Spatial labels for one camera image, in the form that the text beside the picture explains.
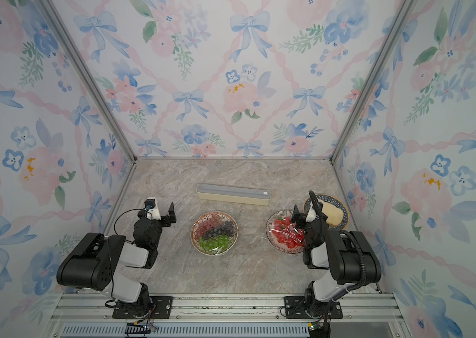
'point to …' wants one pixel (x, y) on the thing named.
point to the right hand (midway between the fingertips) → (309, 206)
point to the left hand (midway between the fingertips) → (163, 203)
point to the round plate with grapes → (193, 238)
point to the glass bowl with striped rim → (281, 247)
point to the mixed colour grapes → (215, 234)
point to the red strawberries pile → (286, 232)
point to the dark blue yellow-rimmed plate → (335, 201)
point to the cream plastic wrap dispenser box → (236, 194)
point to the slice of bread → (334, 215)
